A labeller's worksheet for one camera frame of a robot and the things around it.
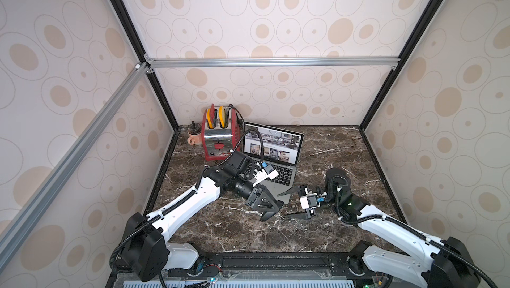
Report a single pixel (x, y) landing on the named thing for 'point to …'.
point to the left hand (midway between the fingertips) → (276, 209)
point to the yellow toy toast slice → (222, 116)
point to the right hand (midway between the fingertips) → (282, 208)
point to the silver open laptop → (279, 148)
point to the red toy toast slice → (212, 115)
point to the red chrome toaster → (220, 132)
